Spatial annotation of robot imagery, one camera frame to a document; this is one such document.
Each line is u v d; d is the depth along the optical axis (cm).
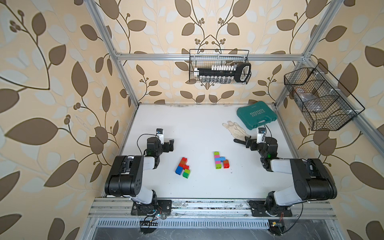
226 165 87
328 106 72
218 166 87
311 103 70
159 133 84
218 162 89
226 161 89
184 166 85
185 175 84
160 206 74
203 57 91
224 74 84
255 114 108
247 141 85
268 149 72
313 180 45
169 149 86
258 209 74
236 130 103
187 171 86
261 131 80
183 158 89
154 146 74
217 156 91
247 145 87
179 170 86
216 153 93
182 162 89
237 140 99
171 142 88
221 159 90
